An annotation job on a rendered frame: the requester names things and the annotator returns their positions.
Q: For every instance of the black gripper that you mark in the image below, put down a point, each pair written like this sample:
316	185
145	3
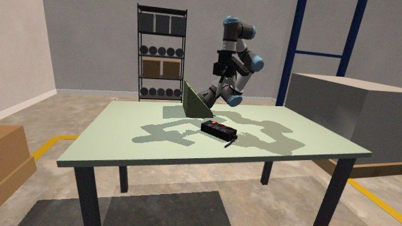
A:
224	71

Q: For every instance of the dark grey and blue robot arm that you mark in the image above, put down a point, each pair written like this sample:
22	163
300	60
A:
234	29

